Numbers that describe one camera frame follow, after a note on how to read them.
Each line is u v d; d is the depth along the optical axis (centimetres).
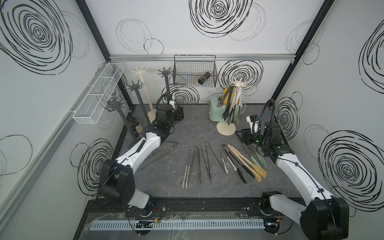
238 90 77
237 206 76
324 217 38
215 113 102
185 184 78
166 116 61
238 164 88
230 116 88
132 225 69
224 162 89
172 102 71
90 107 72
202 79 90
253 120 69
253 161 88
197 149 94
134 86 75
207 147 96
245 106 110
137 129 94
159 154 94
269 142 62
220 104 101
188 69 96
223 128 107
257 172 83
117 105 65
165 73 83
